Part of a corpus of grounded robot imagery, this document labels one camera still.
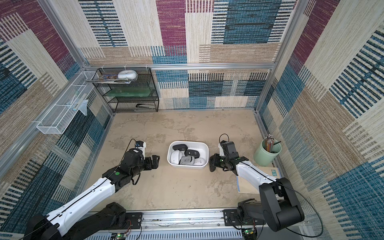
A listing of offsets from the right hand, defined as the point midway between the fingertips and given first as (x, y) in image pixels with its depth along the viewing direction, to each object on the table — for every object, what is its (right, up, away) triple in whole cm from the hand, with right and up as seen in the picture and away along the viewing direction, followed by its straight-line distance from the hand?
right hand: (212, 158), depth 90 cm
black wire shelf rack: (-66, +35, +29) cm, 80 cm away
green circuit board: (-45, -32, -20) cm, 58 cm away
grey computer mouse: (-15, -1, -1) cm, 15 cm away
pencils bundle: (+30, +11, -9) cm, 33 cm away
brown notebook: (+17, -15, -4) cm, 24 cm away
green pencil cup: (+28, +1, -5) cm, 28 cm away
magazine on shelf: (-60, +47, +2) cm, 76 cm away
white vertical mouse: (-22, +1, +2) cm, 22 cm away
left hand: (-33, +2, -7) cm, 34 cm away
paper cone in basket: (-69, +30, -11) cm, 76 cm away
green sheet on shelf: (-45, +42, +10) cm, 62 cm away
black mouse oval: (-20, +5, +7) cm, 21 cm away
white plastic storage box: (-6, +6, +7) cm, 11 cm away
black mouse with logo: (-12, +2, +4) cm, 13 cm away
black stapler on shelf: (-49, +34, +21) cm, 63 cm away
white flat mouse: (-8, -2, 0) cm, 8 cm away
